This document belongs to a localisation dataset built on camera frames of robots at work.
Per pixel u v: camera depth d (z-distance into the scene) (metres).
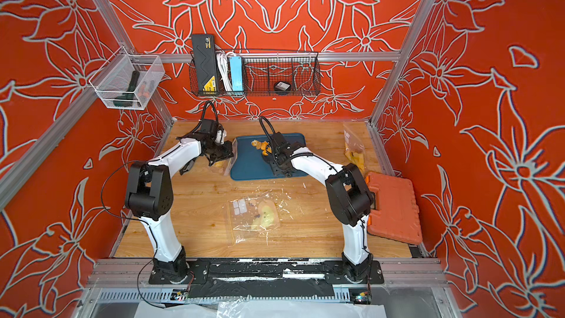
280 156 0.69
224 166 0.98
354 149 1.01
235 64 0.90
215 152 0.82
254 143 1.09
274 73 0.98
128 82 0.91
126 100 0.79
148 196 0.51
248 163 1.01
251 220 0.85
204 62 0.88
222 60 0.87
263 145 1.07
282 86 0.96
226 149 0.86
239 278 0.73
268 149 1.08
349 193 0.51
